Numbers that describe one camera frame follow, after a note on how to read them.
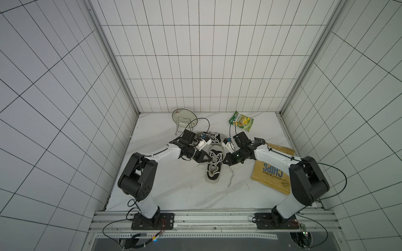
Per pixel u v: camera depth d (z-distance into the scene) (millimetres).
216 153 923
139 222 726
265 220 726
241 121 1124
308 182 449
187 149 715
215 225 724
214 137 1001
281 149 966
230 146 789
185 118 976
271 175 850
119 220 631
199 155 772
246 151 671
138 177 468
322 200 825
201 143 794
